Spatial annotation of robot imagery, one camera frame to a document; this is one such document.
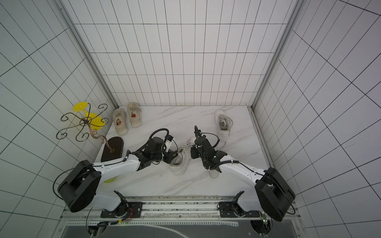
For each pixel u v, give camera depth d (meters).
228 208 0.73
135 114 1.09
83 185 0.43
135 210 0.72
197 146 0.62
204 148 0.62
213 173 0.85
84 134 0.65
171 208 0.74
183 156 0.81
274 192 0.41
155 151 0.68
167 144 0.78
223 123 0.98
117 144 0.95
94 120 0.72
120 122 1.03
